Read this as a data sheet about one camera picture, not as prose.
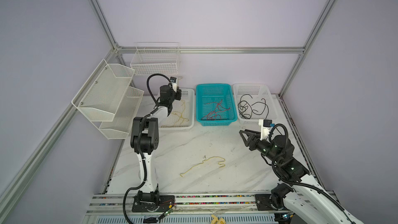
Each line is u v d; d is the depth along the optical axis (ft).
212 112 3.41
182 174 2.70
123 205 2.34
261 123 2.10
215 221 2.25
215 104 3.87
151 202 2.21
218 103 3.84
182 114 3.53
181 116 3.51
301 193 1.65
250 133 2.36
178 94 3.00
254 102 3.67
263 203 2.41
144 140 1.92
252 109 3.53
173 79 2.89
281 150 1.74
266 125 2.05
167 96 2.64
